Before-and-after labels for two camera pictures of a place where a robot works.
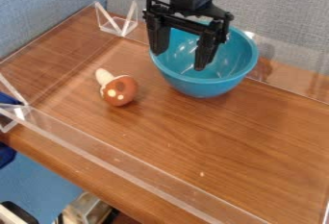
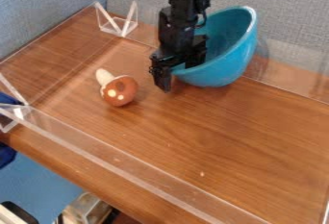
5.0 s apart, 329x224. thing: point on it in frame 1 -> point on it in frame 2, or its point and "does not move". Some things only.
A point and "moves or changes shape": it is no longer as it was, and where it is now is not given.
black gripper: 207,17 -> 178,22
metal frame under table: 87,210 does not move
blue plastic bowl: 225,70 moves or changes shape
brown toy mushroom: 118,88 does not move
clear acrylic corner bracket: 115,24 does not move
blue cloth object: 8,152 does not move
